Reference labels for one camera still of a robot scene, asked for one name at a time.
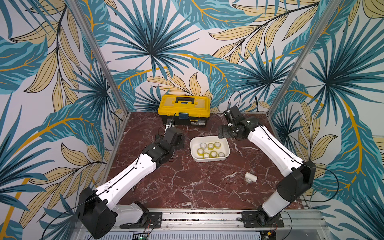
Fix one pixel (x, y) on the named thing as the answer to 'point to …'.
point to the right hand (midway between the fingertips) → (227, 131)
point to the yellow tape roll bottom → (203, 157)
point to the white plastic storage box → (195, 144)
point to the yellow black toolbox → (186, 110)
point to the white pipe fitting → (250, 177)
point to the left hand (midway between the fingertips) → (171, 138)
